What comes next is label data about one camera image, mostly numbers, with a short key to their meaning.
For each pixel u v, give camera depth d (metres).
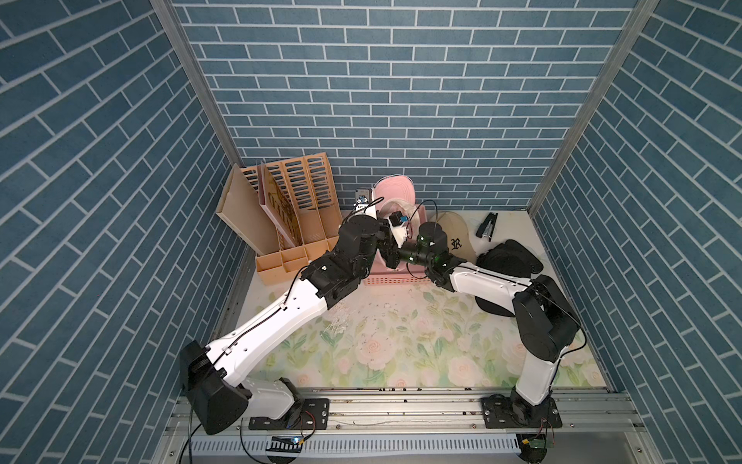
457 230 1.06
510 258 0.94
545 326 0.49
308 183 1.08
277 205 0.93
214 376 0.38
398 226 0.72
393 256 0.74
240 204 0.90
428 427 0.72
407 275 0.79
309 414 0.73
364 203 0.56
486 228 1.15
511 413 0.67
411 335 0.88
